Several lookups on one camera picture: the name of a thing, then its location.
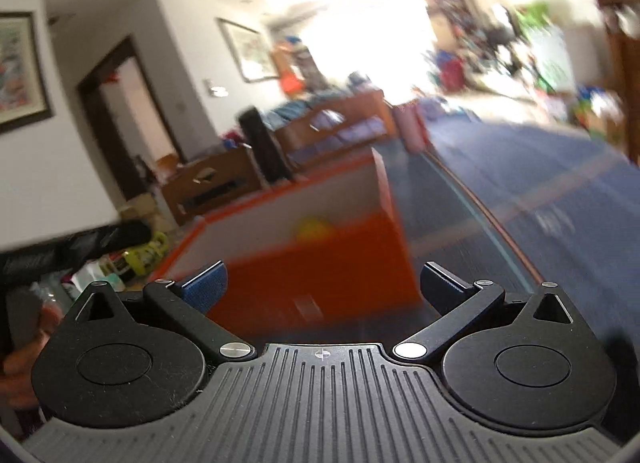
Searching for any pink object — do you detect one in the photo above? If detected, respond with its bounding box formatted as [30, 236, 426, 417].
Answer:
[394, 102, 427, 154]

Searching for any wooden bookshelf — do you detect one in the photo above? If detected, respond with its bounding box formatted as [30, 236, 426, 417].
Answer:
[575, 0, 640, 164]

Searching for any orange paper bag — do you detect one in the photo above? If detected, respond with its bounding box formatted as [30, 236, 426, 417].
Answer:
[279, 67, 302, 94]

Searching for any person's left hand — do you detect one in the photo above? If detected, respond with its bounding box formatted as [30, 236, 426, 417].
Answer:
[0, 304, 63, 409]

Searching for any wooden chair with oval cutout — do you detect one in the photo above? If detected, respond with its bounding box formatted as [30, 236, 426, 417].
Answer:
[161, 145, 271, 226]

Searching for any green panda mug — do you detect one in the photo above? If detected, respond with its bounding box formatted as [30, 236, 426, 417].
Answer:
[124, 232, 168, 276]

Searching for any large framed wall picture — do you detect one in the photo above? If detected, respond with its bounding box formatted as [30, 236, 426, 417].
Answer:
[0, 12, 54, 134]

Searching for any brown cardboard box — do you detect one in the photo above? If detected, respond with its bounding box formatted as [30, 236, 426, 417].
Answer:
[120, 193, 161, 224]

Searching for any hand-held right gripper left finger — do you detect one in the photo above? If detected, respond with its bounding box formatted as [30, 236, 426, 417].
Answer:
[65, 260, 257, 361]

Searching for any orange cardboard box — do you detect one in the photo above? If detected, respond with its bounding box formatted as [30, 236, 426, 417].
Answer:
[152, 149, 420, 329]

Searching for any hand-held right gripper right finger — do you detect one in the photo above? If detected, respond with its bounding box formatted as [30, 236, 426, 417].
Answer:
[392, 262, 591, 364]

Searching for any blue patterned tablecloth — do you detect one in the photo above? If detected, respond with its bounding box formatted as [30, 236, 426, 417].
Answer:
[370, 115, 640, 359]

